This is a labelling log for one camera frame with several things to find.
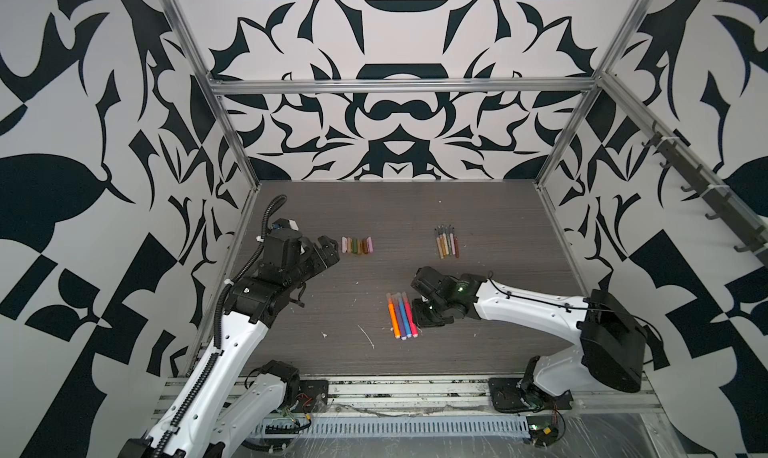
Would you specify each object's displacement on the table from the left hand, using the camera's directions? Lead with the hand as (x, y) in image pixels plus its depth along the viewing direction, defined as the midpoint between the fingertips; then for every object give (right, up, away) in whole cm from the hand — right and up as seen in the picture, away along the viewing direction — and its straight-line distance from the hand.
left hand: (324, 245), depth 73 cm
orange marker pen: (+18, -25, +10) cm, 33 cm away
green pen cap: (+5, -3, +28) cm, 29 cm away
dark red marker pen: (+39, -3, +29) cm, 48 cm away
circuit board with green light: (+51, -43, -2) cm, 67 cm away
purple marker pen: (+19, -22, +13) cm, 32 cm away
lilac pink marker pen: (+37, -2, +29) cm, 47 cm away
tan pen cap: (+3, -3, +29) cm, 29 cm away
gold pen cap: (+6, -3, +28) cm, 29 cm away
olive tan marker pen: (+36, -2, +29) cm, 46 cm away
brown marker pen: (+35, -2, +30) cm, 46 cm away
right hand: (+22, -21, +7) cm, 31 cm away
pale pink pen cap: (+1, -3, +29) cm, 29 cm away
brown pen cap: (+8, -3, +29) cm, 30 cm away
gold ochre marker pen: (+34, -3, +29) cm, 45 cm away
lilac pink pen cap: (+9, -3, +28) cm, 30 cm away
